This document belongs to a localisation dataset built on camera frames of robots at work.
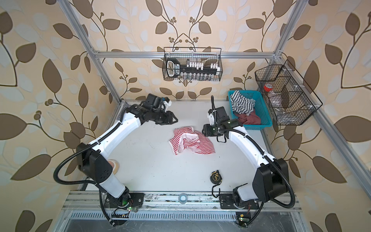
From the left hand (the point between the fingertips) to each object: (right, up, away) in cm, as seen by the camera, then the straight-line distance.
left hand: (176, 118), depth 79 cm
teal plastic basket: (+61, +8, +29) cm, 68 cm away
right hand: (+17, -8, +4) cm, 19 cm away
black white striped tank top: (+47, +10, +32) cm, 58 cm away
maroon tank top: (+52, -1, +24) cm, 58 cm away
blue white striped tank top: (-44, +10, +36) cm, 58 cm away
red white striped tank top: (+5, -12, +10) cm, 17 cm away
